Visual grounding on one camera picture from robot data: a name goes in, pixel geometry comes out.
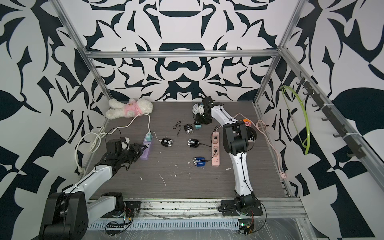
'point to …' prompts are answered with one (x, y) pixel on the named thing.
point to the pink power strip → (215, 149)
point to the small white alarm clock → (195, 109)
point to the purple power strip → (145, 154)
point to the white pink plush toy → (132, 108)
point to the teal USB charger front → (198, 126)
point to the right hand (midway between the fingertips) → (197, 119)
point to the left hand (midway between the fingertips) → (144, 146)
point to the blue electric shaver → (199, 161)
